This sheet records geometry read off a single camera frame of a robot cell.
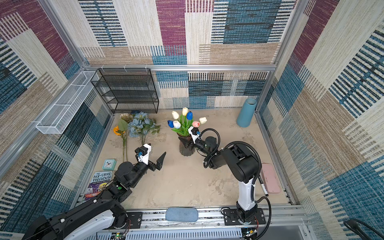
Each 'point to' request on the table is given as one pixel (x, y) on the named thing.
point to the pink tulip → (196, 124)
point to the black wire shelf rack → (127, 90)
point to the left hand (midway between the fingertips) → (157, 146)
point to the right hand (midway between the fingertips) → (183, 133)
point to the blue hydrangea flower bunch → (141, 124)
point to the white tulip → (203, 120)
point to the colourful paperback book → (100, 180)
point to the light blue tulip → (170, 123)
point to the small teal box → (109, 164)
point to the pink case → (271, 181)
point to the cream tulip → (175, 115)
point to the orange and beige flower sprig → (121, 129)
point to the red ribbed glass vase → (188, 151)
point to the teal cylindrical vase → (246, 113)
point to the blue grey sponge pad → (182, 214)
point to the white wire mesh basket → (59, 116)
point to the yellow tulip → (185, 111)
